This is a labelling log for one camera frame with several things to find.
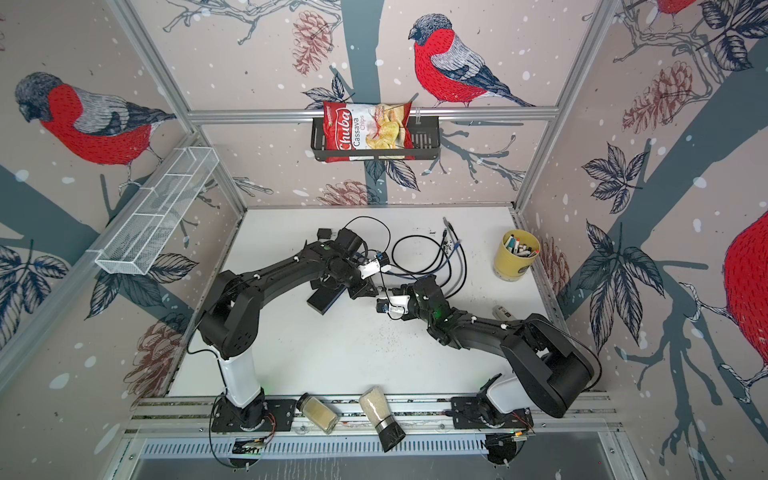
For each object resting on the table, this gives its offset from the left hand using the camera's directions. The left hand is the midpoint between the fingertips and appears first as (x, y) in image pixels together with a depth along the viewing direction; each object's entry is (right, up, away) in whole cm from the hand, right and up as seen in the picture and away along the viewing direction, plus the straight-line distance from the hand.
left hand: (375, 291), depth 87 cm
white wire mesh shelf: (-58, +18, -13) cm, 62 cm away
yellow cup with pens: (+45, +12, +6) cm, 47 cm away
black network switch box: (-17, -4, +6) cm, 18 cm away
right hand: (+6, 0, +1) cm, 6 cm away
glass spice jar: (-13, -27, -15) cm, 33 cm away
